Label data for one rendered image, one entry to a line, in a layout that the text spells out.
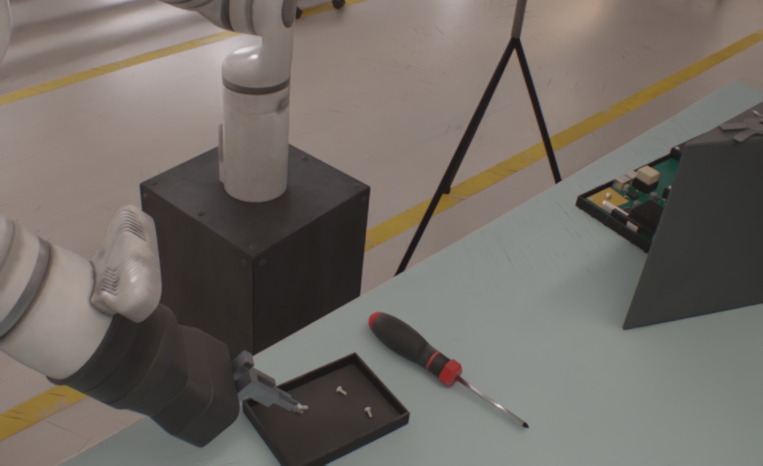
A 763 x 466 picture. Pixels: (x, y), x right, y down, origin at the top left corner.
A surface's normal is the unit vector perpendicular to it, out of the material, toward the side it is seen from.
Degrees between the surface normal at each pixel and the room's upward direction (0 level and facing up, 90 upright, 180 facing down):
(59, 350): 84
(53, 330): 69
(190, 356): 42
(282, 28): 94
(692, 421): 0
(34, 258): 48
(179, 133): 0
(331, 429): 0
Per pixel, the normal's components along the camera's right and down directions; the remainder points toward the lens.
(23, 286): 0.71, -0.07
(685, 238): 0.28, 0.56
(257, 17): -0.29, 0.56
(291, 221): 0.07, -0.82
